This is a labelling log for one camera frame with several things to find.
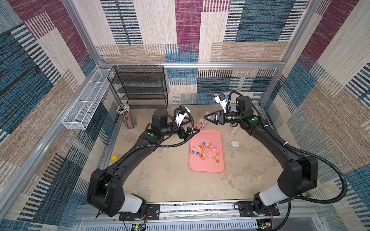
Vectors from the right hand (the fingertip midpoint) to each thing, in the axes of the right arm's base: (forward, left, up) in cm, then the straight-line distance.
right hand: (208, 118), depth 76 cm
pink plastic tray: (-12, +6, -29) cm, 32 cm away
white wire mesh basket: (+15, +79, -10) cm, 81 cm away
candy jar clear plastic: (+10, -21, -27) cm, 36 cm away
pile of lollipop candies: (-3, -1, -28) cm, 28 cm away
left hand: (-4, +7, 0) cm, 8 cm away
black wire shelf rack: (+40, +46, -9) cm, 61 cm away
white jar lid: (+1, -21, -29) cm, 36 cm away
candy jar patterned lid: (-2, +3, -1) cm, 4 cm away
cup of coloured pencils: (+16, +52, -9) cm, 55 cm away
